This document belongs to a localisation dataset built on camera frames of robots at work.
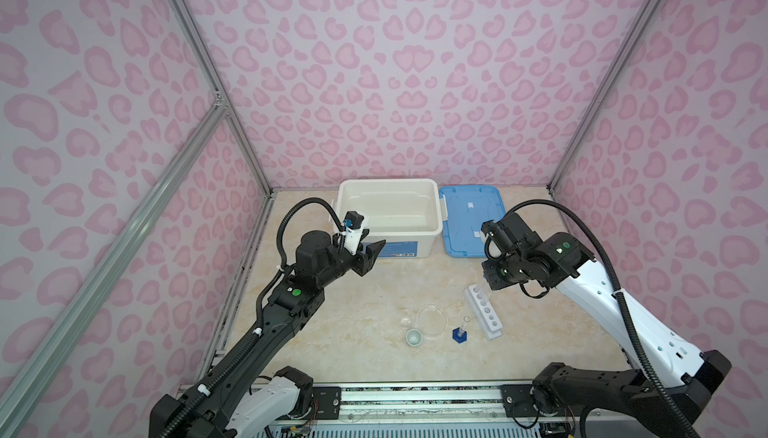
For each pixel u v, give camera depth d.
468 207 1.13
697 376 0.37
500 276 0.63
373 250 0.65
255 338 0.46
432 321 0.85
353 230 0.61
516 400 0.74
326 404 0.74
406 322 0.86
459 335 0.84
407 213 1.10
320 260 0.55
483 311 0.84
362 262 0.65
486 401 0.75
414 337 0.83
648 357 0.39
